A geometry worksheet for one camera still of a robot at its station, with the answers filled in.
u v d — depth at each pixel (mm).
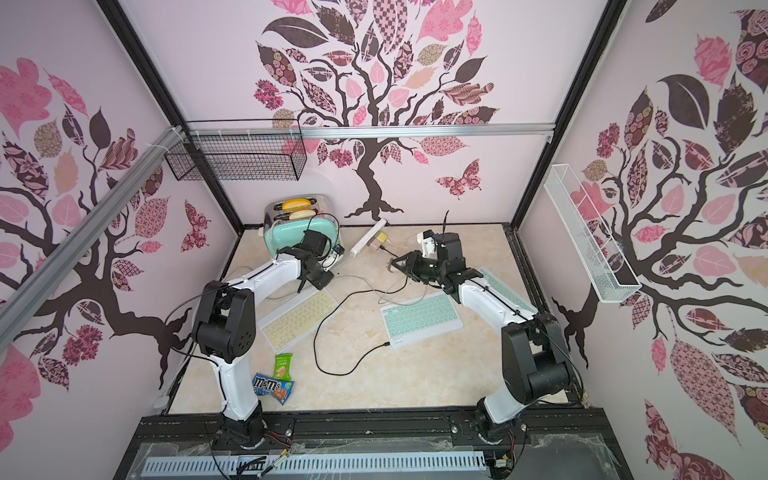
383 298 963
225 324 518
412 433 746
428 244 807
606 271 743
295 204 1015
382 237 1138
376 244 1122
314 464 697
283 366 835
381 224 1185
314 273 768
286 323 924
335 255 901
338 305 974
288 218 981
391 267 830
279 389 792
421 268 759
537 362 445
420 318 948
